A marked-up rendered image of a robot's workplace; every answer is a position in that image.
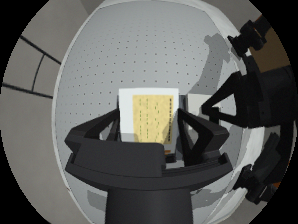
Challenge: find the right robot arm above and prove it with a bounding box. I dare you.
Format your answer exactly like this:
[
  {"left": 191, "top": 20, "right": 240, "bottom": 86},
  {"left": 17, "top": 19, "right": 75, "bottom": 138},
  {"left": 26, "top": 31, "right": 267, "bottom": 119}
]
[{"left": 227, "top": 15, "right": 298, "bottom": 185}]

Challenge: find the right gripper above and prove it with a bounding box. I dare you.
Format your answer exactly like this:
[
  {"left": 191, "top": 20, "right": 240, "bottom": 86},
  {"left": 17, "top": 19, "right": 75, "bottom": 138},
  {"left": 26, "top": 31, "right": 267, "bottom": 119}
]
[{"left": 201, "top": 55, "right": 294, "bottom": 129}]

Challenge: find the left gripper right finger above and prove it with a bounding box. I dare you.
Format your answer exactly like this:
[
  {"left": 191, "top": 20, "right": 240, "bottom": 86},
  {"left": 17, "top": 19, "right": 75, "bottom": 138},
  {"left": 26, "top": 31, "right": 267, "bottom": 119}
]
[{"left": 177, "top": 108, "right": 230, "bottom": 167}]

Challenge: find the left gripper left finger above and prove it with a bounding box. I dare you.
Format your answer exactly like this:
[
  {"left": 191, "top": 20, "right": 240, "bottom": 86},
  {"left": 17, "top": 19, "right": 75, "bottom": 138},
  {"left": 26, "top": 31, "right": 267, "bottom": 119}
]
[{"left": 68, "top": 108, "right": 120, "bottom": 141}]

